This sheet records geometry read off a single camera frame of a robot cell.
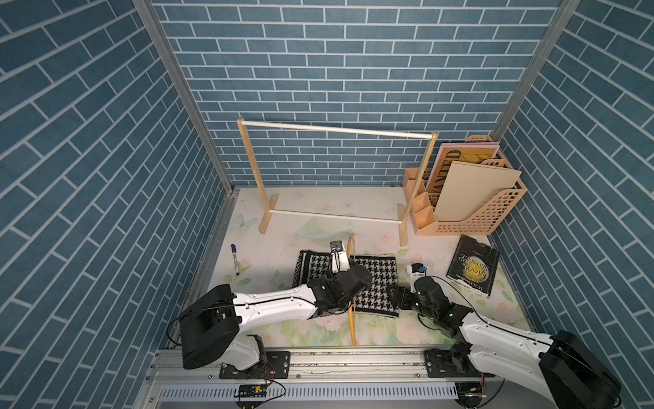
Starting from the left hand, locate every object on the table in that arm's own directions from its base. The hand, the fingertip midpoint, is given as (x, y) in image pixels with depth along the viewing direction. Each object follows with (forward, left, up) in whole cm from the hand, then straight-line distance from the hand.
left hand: (360, 265), depth 81 cm
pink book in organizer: (+40, -39, +15) cm, 58 cm away
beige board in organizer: (+29, -41, +9) cm, 51 cm away
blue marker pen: (+14, +48, -14) cm, 52 cm away
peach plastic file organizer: (+21, -49, -1) cm, 53 cm away
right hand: (-4, -13, -11) cm, 17 cm away
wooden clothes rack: (+36, +37, -12) cm, 53 cm away
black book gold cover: (+6, -44, -11) cm, 46 cm away
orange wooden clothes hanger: (-17, +2, -13) cm, 21 cm away
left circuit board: (-31, +31, -16) cm, 47 cm away
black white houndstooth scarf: (-7, -7, -11) cm, 15 cm away
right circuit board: (-33, -30, -14) cm, 46 cm away
